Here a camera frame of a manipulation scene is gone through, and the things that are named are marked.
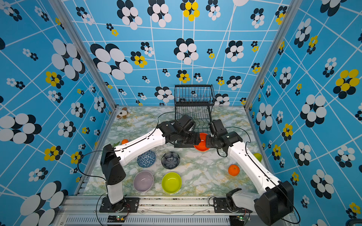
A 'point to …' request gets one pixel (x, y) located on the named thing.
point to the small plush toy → (122, 113)
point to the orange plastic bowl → (201, 147)
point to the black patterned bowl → (170, 160)
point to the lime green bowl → (171, 182)
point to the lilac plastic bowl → (143, 181)
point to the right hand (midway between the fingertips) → (212, 140)
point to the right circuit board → (236, 220)
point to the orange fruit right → (234, 170)
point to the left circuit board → (112, 218)
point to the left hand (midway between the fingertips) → (198, 139)
